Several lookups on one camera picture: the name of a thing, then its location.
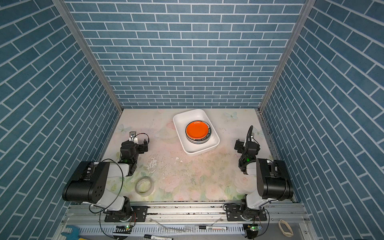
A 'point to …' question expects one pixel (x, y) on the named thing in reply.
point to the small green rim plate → (201, 141)
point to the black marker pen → (157, 237)
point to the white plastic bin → (181, 119)
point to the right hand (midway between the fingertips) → (246, 139)
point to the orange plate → (197, 130)
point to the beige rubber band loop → (286, 234)
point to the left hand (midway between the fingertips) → (137, 139)
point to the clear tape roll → (144, 186)
